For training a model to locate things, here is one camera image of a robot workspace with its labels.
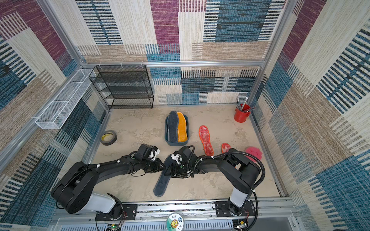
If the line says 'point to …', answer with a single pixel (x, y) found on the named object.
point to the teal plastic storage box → (177, 143)
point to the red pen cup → (241, 112)
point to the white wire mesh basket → (56, 113)
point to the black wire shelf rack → (124, 86)
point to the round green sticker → (175, 222)
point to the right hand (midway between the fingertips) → (170, 176)
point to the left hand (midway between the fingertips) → (165, 169)
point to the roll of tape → (108, 137)
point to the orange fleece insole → (181, 128)
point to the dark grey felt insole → (164, 180)
